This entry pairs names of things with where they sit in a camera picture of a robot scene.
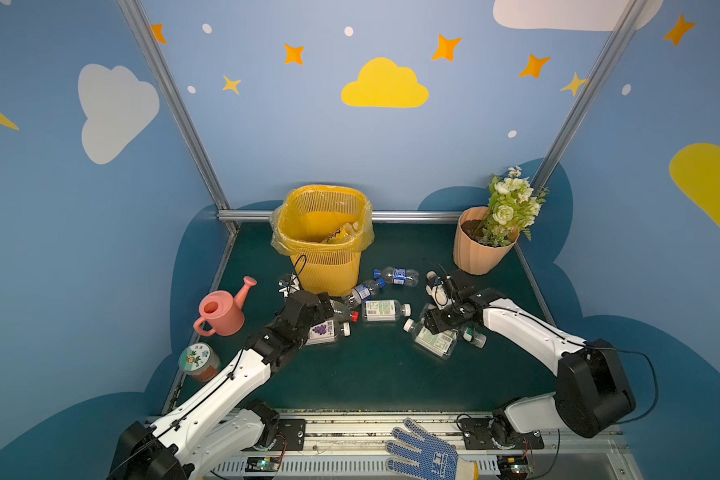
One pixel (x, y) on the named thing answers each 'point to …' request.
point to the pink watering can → (221, 312)
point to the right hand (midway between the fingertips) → (439, 316)
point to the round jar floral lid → (199, 360)
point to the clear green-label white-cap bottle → (384, 310)
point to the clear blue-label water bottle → (399, 276)
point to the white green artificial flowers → (514, 205)
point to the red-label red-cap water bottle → (345, 310)
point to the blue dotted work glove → (437, 458)
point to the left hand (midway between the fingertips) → (320, 300)
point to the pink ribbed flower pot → (471, 254)
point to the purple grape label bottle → (321, 333)
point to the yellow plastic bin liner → (322, 216)
